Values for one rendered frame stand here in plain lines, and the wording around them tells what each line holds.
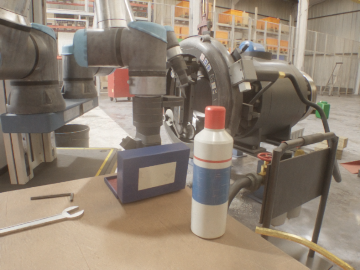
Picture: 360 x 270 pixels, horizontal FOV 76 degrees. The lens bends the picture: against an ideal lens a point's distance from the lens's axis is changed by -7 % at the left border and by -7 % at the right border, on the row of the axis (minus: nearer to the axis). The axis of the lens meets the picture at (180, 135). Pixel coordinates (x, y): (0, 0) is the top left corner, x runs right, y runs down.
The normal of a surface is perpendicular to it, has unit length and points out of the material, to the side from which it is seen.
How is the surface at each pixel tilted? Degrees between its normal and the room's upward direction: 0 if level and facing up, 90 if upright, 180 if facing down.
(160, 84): 90
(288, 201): 90
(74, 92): 70
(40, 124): 90
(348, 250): 0
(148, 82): 90
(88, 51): 104
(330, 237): 0
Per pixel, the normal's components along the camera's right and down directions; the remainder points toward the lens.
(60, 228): 0.02, -0.97
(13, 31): 0.82, 0.46
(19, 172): 0.08, 0.24
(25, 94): 0.19, -0.11
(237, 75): -0.85, 0.11
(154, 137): 0.50, -0.13
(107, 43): -0.05, 0.05
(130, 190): 0.51, 0.37
